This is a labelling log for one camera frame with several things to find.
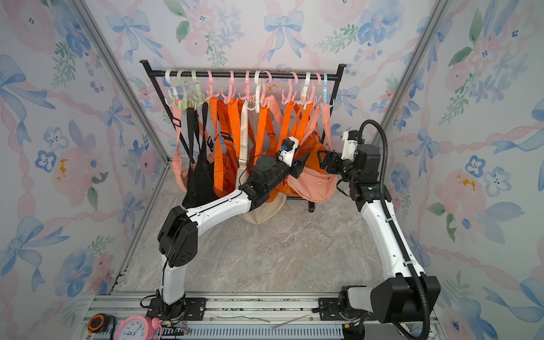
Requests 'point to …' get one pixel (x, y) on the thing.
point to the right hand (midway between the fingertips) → (328, 151)
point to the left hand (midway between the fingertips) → (306, 148)
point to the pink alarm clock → (137, 327)
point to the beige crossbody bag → (270, 210)
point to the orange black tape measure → (100, 322)
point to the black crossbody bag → (202, 183)
